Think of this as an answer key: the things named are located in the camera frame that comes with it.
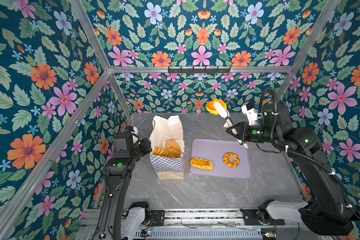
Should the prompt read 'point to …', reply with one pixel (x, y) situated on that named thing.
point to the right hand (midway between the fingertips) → (229, 128)
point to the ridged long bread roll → (160, 151)
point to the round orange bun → (172, 144)
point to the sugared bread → (173, 152)
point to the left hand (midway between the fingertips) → (152, 138)
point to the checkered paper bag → (168, 167)
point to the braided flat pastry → (201, 163)
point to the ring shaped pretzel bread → (226, 160)
